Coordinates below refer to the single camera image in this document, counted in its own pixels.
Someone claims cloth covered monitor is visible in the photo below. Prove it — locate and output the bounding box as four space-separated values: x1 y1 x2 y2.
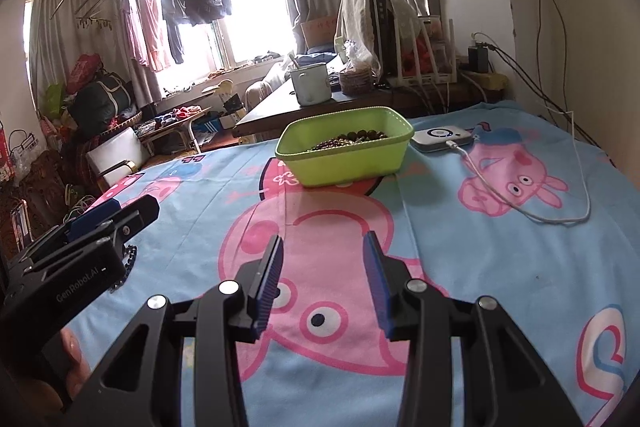
334 0 422 79

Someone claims left grey curtain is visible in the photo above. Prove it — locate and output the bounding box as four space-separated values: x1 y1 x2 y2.
28 0 162 109

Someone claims black bead bracelet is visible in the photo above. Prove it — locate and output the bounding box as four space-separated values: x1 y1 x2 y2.
108 244 138 293

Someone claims dark wooden desk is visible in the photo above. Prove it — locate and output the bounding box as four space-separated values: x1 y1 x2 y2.
232 72 508 138

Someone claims white wooden armchair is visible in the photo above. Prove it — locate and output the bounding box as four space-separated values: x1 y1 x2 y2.
88 128 150 187

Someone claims small low table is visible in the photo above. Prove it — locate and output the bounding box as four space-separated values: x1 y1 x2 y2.
139 106 210 156

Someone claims white enamel mug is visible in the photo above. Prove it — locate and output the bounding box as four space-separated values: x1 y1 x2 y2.
290 64 332 106

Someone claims white power bank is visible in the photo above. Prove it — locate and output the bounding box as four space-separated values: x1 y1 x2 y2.
411 126 473 153

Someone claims white charging cable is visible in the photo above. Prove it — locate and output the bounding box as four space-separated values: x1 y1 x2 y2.
447 106 592 227

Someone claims green plastic basket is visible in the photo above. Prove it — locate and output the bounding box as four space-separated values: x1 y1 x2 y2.
274 106 414 187

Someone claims Peppa Pig bed sheet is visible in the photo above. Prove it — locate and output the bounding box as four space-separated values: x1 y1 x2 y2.
70 102 639 426

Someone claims person's left hand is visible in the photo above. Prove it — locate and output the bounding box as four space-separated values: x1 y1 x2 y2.
9 327 91 426

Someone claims black duffel bag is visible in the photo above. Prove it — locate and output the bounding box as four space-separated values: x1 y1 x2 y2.
68 69 136 138

